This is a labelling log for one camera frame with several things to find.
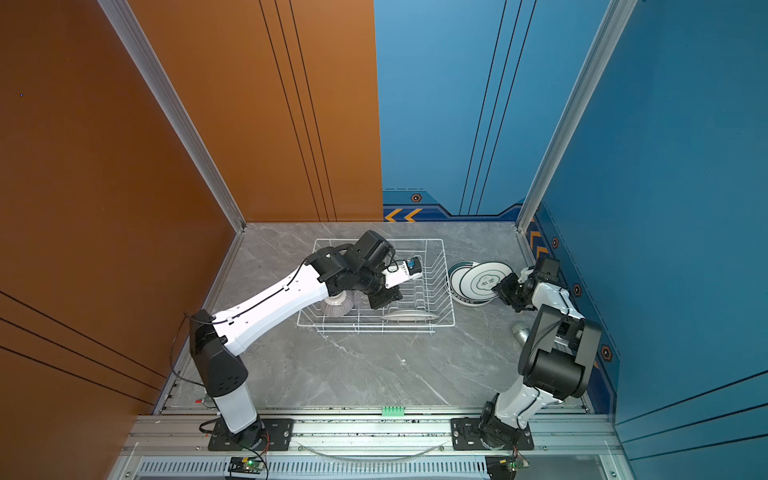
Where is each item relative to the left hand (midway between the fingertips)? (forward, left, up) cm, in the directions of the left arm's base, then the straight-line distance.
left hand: (400, 287), depth 76 cm
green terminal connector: (-24, +1, -22) cm, 32 cm away
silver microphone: (-3, -36, -17) cm, 40 cm away
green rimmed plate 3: (+14, -27, -17) cm, 35 cm away
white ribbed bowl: (+3, +18, -15) cm, 24 cm away
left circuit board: (-36, +37, -23) cm, 57 cm away
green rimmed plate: (+17, -19, -20) cm, 32 cm away
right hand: (+10, -30, -14) cm, 34 cm away
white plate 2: (0, -3, -15) cm, 16 cm away
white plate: (+15, -27, -17) cm, 36 cm away
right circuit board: (-36, -24, -22) cm, 48 cm away
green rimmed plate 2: (+15, -27, -17) cm, 35 cm away
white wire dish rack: (+5, -8, -19) cm, 21 cm away
